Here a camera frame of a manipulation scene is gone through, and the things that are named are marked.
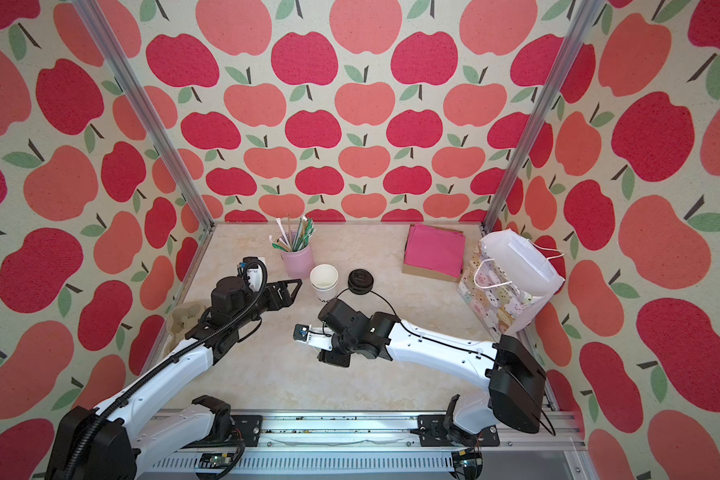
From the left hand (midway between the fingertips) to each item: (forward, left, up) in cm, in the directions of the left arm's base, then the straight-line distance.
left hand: (295, 285), depth 80 cm
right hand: (-13, -9, -6) cm, 17 cm away
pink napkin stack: (+25, -46, -15) cm, 55 cm away
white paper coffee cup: (-20, -12, +1) cm, 24 cm away
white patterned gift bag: (-4, -54, +6) cm, 55 cm away
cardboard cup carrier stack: (-1, +37, -15) cm, 40 cm away
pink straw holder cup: (+16, +3, -11) cm, 20 cm away
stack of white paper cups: (+10, -6, -12) cm, 17 cm away
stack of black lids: (+12, -18, -16) cm, 27 cm away
